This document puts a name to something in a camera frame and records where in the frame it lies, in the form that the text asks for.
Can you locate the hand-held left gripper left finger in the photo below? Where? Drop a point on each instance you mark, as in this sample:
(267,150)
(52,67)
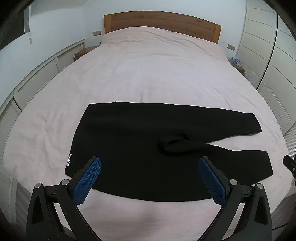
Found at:
(86,183)

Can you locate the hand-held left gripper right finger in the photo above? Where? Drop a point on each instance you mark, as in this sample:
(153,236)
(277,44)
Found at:
(214,183)

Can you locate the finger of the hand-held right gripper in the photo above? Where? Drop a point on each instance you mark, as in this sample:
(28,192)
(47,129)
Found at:
(290,163)

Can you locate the black pants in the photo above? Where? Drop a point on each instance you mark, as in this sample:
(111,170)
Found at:
(148,148)

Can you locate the white louvered wardrobe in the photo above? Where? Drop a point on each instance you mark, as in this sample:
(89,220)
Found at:
(266,60)

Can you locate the wooden nightstand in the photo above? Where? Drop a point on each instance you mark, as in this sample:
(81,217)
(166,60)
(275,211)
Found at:
(238,67)
(84,51)

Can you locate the small items on nightstand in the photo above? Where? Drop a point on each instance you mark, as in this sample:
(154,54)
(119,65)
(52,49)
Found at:
(237,61)

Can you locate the white low cabinet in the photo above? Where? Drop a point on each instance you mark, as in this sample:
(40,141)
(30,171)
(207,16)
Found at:
(39,76)

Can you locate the bed with pink sheet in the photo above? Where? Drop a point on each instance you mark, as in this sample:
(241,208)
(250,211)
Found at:
(148,76)

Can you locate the wooden headboard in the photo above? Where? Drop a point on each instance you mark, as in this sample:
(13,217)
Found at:
(161,24)

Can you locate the wall switch plate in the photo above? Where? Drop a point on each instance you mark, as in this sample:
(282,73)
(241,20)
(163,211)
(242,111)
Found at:
(97,33)
(231,47)

